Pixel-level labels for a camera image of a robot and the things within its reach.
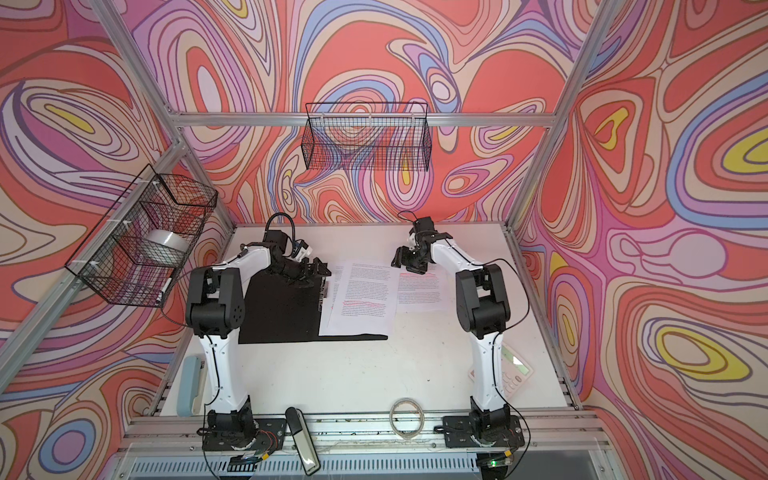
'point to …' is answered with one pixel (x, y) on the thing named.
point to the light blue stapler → (191, 384)
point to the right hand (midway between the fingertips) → (401, 270)
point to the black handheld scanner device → (304, 442)
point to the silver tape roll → (169, 238)
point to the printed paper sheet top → (339, 311)
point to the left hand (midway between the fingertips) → (324, 276)
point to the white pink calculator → (515, 371)
